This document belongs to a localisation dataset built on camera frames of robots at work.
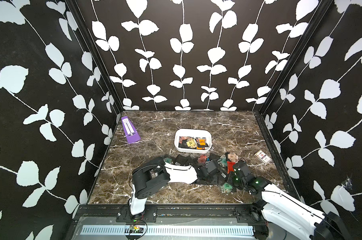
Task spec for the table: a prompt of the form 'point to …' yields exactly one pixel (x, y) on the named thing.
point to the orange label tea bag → (202, 142)
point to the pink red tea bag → (201, 159)
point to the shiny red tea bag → (230, 166)
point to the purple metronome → (132, 134)
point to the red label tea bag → (181, 138)
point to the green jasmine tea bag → (224, 161)
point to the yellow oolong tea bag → (192, 143)
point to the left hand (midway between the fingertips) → (218, 179)
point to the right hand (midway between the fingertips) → (223, 175)
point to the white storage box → (196, 134)
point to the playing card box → (261, 156)
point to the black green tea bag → (226, 188)
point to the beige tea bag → (233, 157)
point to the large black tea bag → (180, 160)
